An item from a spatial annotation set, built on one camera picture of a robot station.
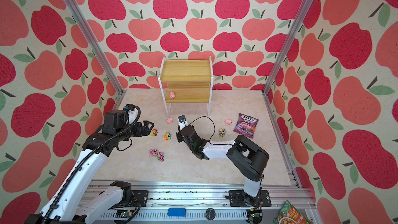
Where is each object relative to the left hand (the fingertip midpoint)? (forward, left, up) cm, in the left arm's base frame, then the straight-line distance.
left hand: (149, 125), depth 75 cm
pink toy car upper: (-5, +1, -21) cm, 22 cm away
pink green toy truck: (-7, -3, -21) cm, 22 cm away
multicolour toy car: (+8, -40, -20) cm, 45 cm away
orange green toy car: (+6, -5, -22) cm, 23 cm away
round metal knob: (-35, -29, -13) cm, 47 cm away
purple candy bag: (+12, -55, -20) cm, 60 cm away
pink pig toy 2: (+17, -5, -20) cm, 27 cm away
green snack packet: (-35, -65, -21) cm, 77 cm away
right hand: (+7, -15, -10) cm, 20 cm away
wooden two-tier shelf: (+21, -18, +10) cm, 29 cm away
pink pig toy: (+26, -8, -5) cm, 28 cm away
